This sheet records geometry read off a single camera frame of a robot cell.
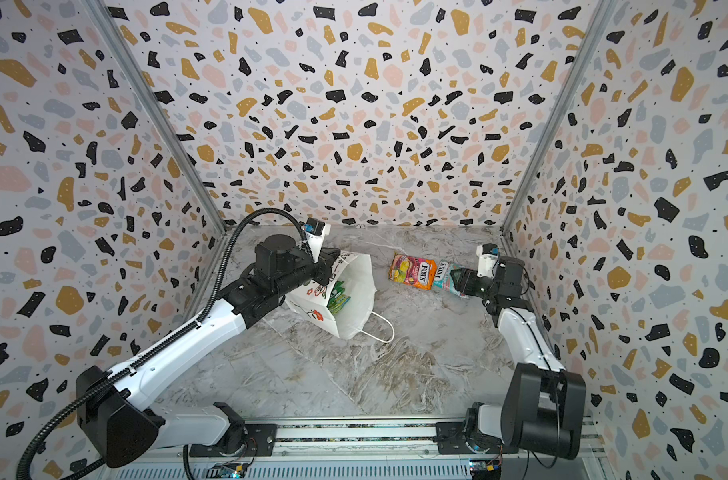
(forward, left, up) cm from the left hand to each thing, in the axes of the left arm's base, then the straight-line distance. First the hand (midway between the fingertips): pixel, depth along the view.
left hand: (339, 245), depth 72 cm
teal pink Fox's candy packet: (+11, -32, -30) cm, 45 cm away
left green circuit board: (-41, +27, -33) cm, 59 cm away
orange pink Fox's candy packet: (+15, -22, -31) cm, 41 cm away
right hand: (+4, -32, -14) cm, 36 cm away
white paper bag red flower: (-1, +2, -28) cm, 28 cm away
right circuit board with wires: (-42, -35, -34) cm, 64 cm away
